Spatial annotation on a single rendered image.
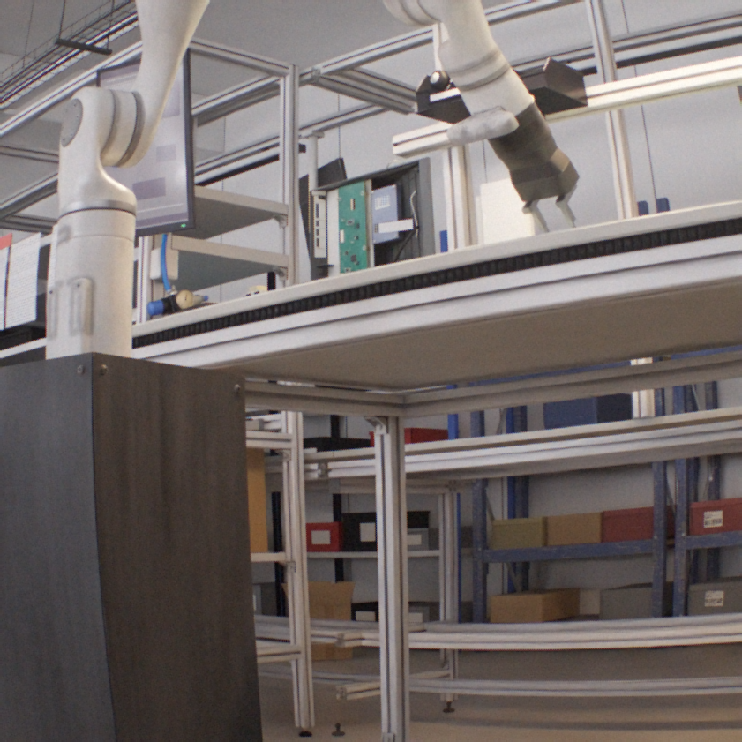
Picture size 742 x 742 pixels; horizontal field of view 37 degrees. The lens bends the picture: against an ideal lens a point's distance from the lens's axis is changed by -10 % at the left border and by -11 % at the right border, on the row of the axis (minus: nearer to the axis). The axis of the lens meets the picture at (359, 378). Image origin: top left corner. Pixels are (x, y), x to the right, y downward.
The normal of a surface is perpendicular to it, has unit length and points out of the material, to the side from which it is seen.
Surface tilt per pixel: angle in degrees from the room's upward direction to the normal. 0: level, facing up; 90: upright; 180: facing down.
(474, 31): 114
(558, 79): 90
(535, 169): 132
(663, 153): 90
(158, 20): 137
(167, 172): 101
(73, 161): 93
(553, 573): 90
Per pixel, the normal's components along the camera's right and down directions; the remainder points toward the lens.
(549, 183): -0.47, 0.65
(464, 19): 0.57, 0.41
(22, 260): -0.68, -0.11
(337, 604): 0.32, -0.03
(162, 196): -0.29, 0.08
